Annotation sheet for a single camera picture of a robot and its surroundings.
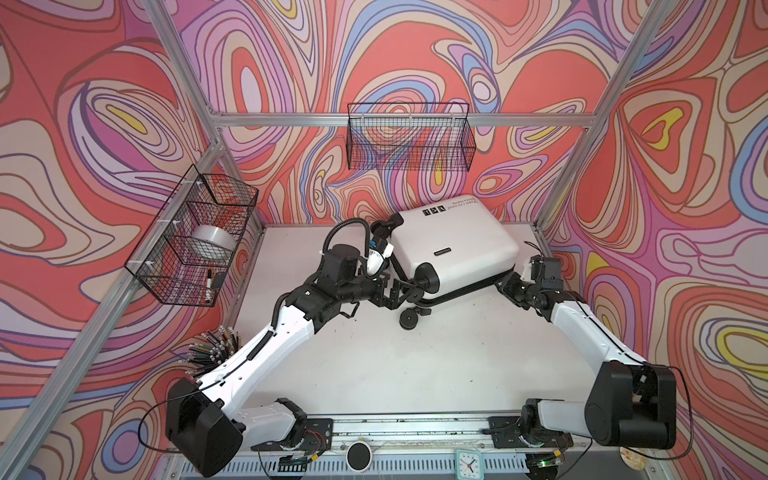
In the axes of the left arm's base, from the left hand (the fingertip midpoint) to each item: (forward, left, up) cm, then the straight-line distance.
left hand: (402, 280), depth 71 cm
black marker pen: (0, +47, -1) cm, 47 cm away
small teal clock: (-35, -15, -24) cm, 45 cm away
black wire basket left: (+6, +52, +5) cm, 52 cm away
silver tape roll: (+8, +47, +5) cm, 48 cm away
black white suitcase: (+15, -13, -6) cm, 21 cm away
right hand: (+7, -31, -16) cm, 35 cm away
